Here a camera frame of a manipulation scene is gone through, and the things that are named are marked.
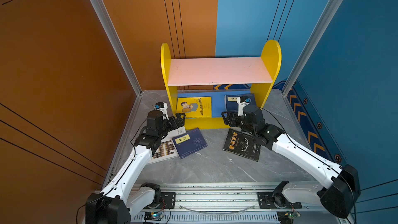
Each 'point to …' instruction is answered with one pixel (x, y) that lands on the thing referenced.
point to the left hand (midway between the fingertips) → (179, 115)
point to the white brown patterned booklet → (167, 150)
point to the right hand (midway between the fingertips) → (224, 113)
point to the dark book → (242, 143)
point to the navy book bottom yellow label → (188, 142)
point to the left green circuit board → (154, 215)
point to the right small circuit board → (286, 217)
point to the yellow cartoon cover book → (195, 107)
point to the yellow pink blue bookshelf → (213, 93)
